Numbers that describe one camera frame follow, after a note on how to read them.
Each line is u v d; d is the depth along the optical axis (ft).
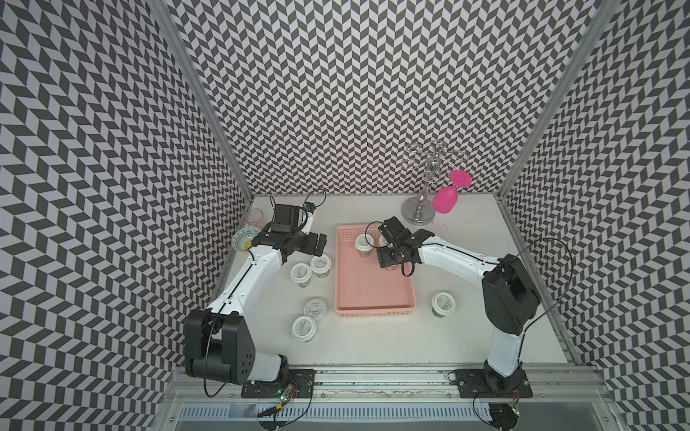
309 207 2.48
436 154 2.92
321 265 2.93
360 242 3.13
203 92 2.90
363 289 3.09
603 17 2.24
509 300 1.55
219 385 1.45
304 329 2.51
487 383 2.12
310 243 2.51
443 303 2.66
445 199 3.19
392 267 2.64
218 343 1.33
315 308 2.66
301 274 2.87
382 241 2.45
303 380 2.37
